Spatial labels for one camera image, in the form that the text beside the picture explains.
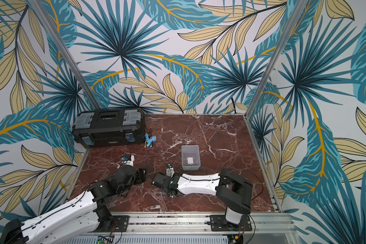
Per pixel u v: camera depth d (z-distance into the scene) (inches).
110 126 36.1
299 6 27.0
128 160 27.8
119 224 28.7
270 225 29.8
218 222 28.9
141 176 27.8
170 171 29.5
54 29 29.5
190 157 38.4
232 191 17.3
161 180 25.2
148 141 39.8
